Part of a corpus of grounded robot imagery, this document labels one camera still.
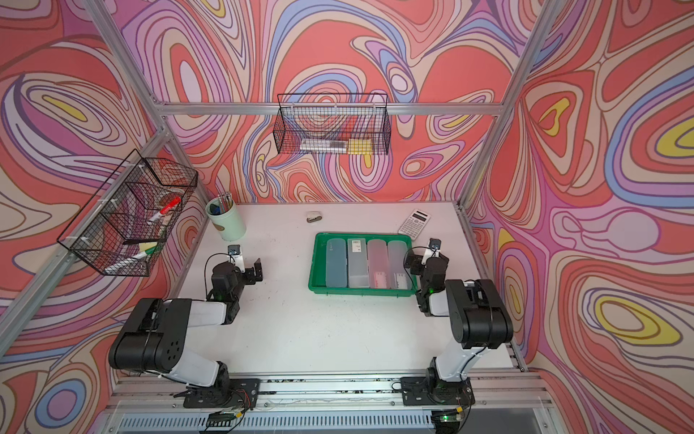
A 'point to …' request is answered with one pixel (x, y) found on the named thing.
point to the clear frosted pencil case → (358, 263)
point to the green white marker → (130, 259)
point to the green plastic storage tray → (318, 263)
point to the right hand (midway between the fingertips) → (424, 256)
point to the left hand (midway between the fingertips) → (247, 260)
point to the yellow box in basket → (360, 146)
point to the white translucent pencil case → (398, 278)
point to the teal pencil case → (336, 263)
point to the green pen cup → (224, 215)
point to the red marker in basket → (173, 203)
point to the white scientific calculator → (415, 224)
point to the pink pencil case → (378, 264)
